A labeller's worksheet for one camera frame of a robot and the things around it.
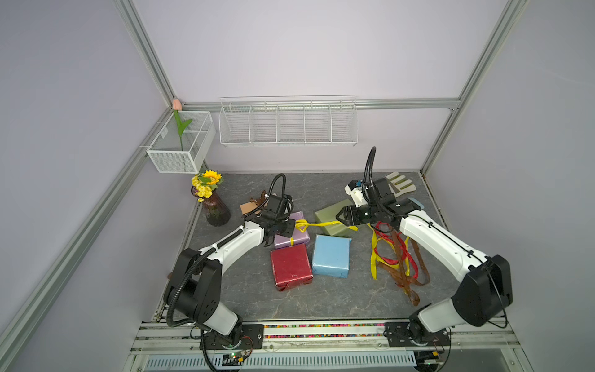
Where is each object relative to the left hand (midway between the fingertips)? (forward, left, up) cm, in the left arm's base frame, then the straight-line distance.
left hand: (288, 226), depth 89 cm
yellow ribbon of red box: (-12, -33, -9) cm, 36 cm away
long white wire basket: (+39, -2, +21) cm, 44 cm away
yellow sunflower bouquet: (+12, +29, +14) cm, 35 cm away
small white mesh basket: (+18, +41, +25) cm, 51 cm away
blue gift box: (-12, -16, -4) cm, 20 cm away
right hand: (-2, -20, +8) cm, 21 cm away
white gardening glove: (+26, -56, -9) cm, 62 cm away
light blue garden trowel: (+14, -61, -10) cm, 63 cm away
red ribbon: (-11, -46, -9) cm, 48 cm away
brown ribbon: (-20, -41, -9) cm, 46 cm away
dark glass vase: (+12, +31, -3) cm, 33 cm away
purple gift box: (-4, -3, -3) cm, 6 cm away
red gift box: (-16, 0, -2) cm, 16 cm away
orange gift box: (+13, +17, -3) cm, 21 cm away
